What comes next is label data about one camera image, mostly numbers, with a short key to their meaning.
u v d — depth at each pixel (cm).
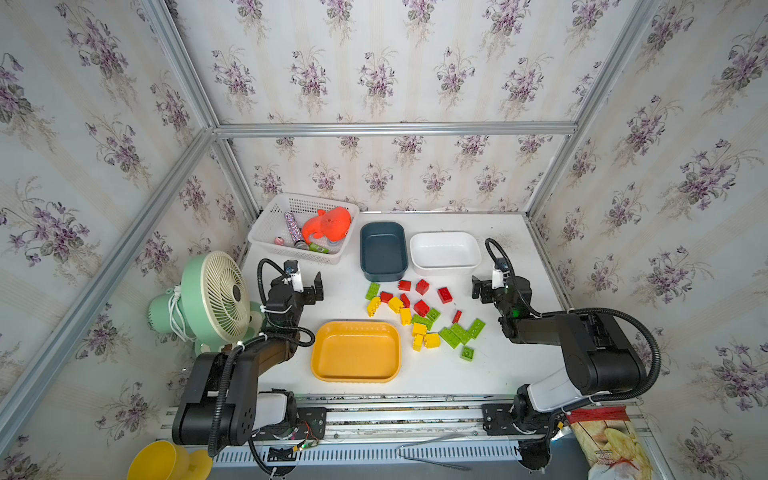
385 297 96
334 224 104
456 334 88
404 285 102
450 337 88
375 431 73
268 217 107
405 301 93
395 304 93
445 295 96
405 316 91
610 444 66
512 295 73
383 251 107
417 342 84
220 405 39
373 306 93
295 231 108
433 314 92
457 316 89
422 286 96
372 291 98
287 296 67
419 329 89
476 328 89
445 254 108
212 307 63
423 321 90
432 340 87
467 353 84
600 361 45
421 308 92
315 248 107
